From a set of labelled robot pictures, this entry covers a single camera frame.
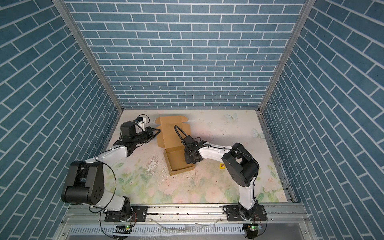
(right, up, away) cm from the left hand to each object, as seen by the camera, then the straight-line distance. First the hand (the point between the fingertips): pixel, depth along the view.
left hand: (160, 130), depth 87 cm
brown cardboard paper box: (+9, 0, -10) cm, 14 cm away
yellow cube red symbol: (+37, -22, +1) cm, 43 cm away
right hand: (+16, -18, +6) cm, 25 cm away
